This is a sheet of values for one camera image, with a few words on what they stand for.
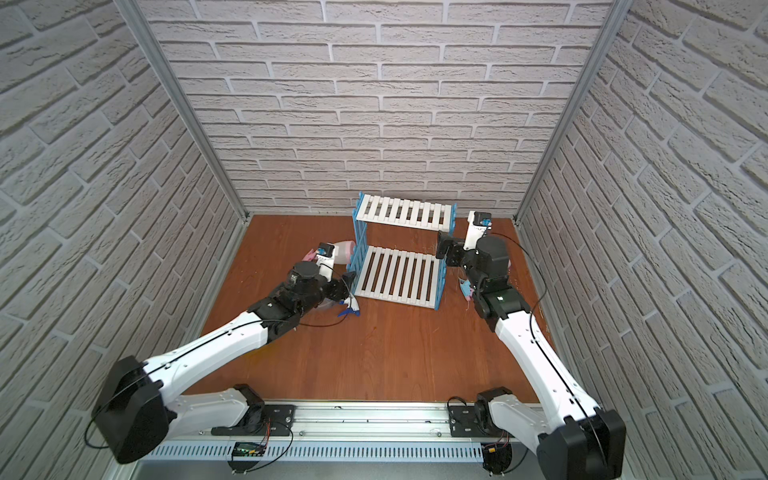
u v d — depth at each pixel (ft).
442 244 2.18
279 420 2.47
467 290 3.19
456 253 2.16
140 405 1.27
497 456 2.25
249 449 2.36
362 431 2.43
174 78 2.68
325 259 2.24
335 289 2.33
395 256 3.48
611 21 2.31
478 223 2.03
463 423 2.43
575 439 1.21
